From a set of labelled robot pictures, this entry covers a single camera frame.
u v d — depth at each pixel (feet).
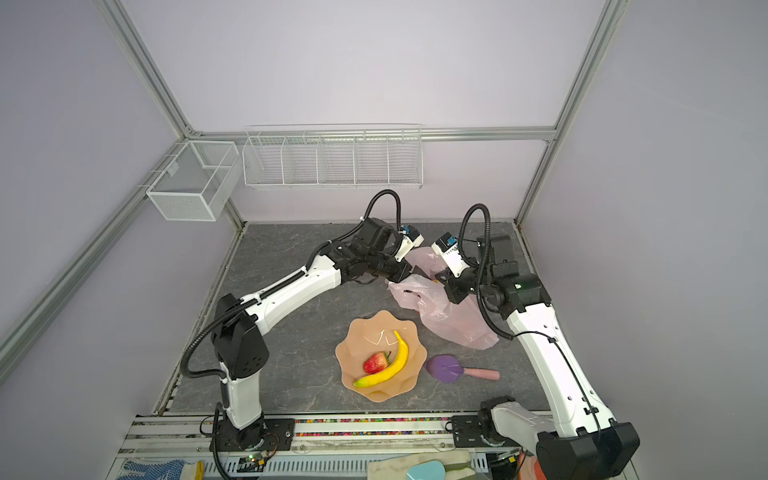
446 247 2.01
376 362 2.66
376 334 2.91
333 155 3.25
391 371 2.65
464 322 2.51
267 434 2.39
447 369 2.68
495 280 1.72
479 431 2.42
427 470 2.23
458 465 2.27
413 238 2.36
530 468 2.22
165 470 2.27
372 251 2.15
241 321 1.58
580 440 1.20
